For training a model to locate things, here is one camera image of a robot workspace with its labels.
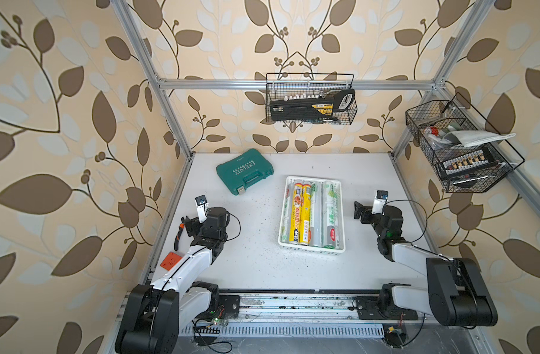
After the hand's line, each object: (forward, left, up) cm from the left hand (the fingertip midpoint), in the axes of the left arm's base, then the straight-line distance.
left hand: (200, 212), depth 84 cm
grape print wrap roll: (-8, -50, -4) cm, 51 cm away
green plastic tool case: (+28, -14, -7) cm, 32 cm away
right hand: (+7, -68, -2) cm, 68 cm away
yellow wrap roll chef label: (+3, -42, -5) cm, 42 cm away
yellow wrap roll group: (+2, -37, -4) cm, 38 cm away
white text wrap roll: (+2, -46, -4) cm, 46 cm away
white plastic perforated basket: (+10, -33, -7) cm, 36 cm away
